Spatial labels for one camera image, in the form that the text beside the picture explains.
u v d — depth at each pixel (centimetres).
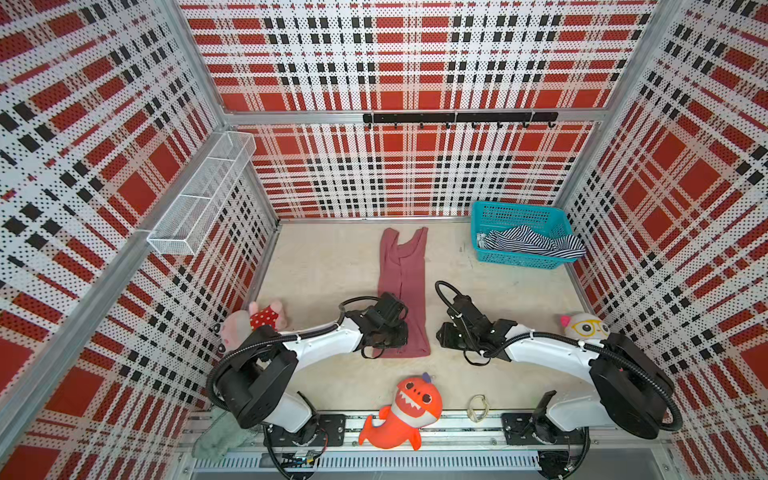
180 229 69
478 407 77
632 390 42
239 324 88
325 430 73
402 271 103
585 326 84
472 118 89
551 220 113
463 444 72
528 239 111
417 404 70
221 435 71
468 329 66
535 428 66
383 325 67
